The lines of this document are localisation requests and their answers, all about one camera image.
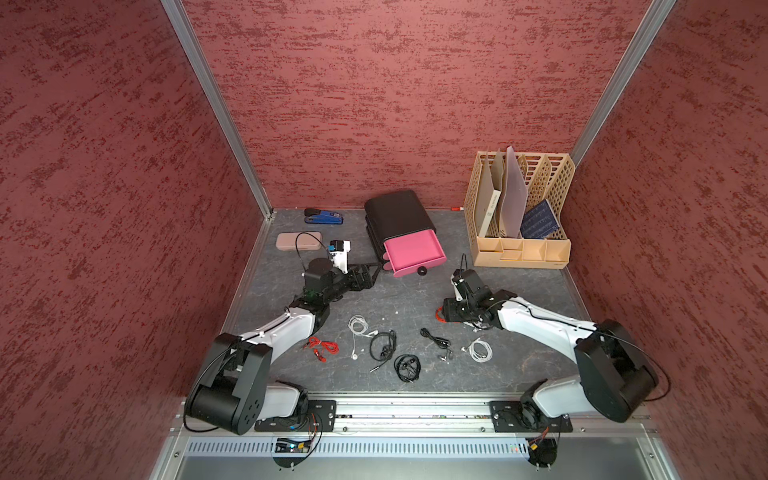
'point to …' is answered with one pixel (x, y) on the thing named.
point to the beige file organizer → (547, 176)
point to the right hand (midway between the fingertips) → (450, 314)
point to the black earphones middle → (382, 347)
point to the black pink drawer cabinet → (403, 233)
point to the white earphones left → (358, 325)
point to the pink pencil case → (286, 241)
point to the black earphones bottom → (408, 367)
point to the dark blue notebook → (539, 221)
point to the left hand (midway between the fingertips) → (371, 270)
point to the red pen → (461, 208)
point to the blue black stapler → (315, 215)
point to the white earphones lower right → (479, 350)
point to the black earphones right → (443, 343)
